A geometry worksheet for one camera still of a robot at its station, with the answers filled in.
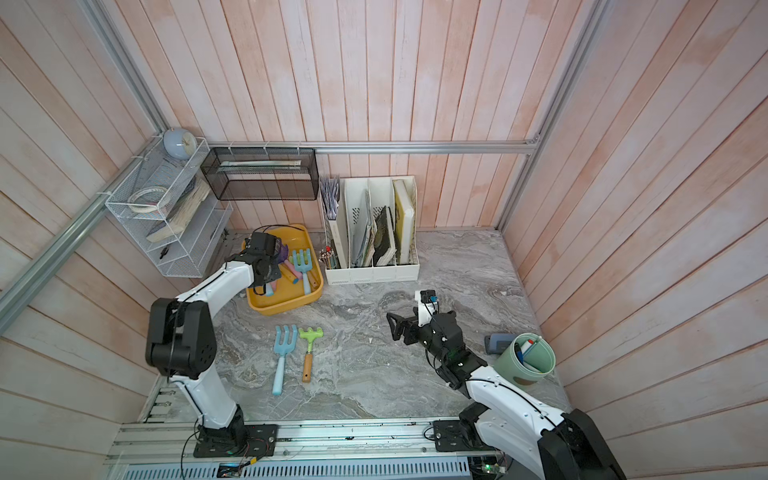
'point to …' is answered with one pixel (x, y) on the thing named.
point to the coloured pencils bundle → (327, 256)
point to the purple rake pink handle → (283, 259)
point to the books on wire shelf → (181, 217)
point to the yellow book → (404, 216)
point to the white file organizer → (369, 229)
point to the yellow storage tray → (287, 295)
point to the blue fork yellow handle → (303, 267)
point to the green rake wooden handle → (309, 334)
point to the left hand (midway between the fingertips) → (267, 275)
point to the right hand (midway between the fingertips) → (401, 310)
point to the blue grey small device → (497, 343)
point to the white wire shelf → (187, 253)
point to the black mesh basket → (263, 173)
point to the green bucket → (528, 361)
